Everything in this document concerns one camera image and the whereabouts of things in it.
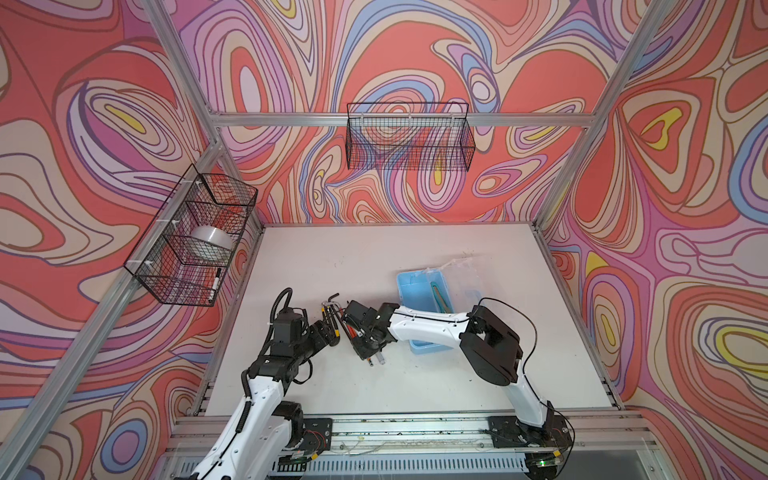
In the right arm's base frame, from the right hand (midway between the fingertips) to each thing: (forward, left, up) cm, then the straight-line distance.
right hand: (368, 353), depth 88 cm
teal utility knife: (+13, -22, +9) cm, 27 cm away
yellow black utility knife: (+12, +13, +3) cm, 19 cm away
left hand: (+4, +11, +8) cm, 14 cm away
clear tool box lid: (+17, -30, +10) cm, 36 cm away
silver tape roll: (+15, +35, +35) cm, 52 cm away
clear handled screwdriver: (-2, -4, +2) cm, 5 cm away
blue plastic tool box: (+16, -19, +9) cm, 26 cm away
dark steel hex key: (+19, +12, +2) cm, 23 cm away
